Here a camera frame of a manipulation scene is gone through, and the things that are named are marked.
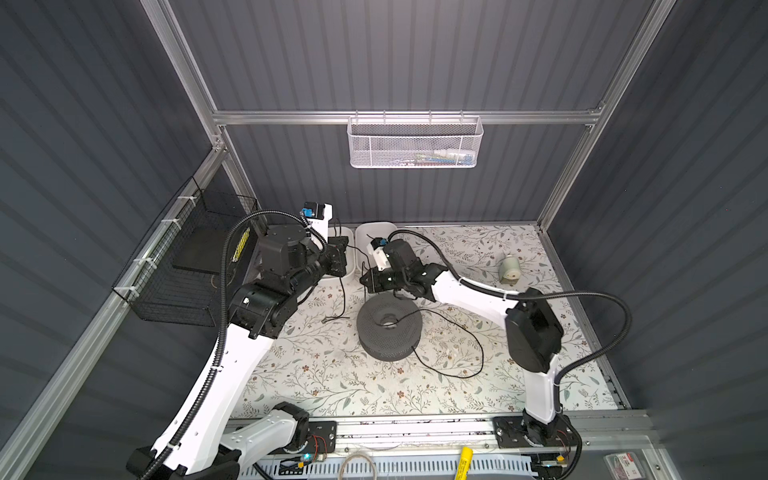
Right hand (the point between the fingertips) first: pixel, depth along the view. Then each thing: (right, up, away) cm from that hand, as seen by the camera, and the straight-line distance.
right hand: (362, 282), depth 85 cm
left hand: (-1, +12, -21) cm, 24 cm away
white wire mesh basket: (+17, +50, +27) cm, 60 cm away
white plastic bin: (-2, +16, +31) cm, 35 cm away
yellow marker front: (+26, -40, -16) cm, 50 cm away
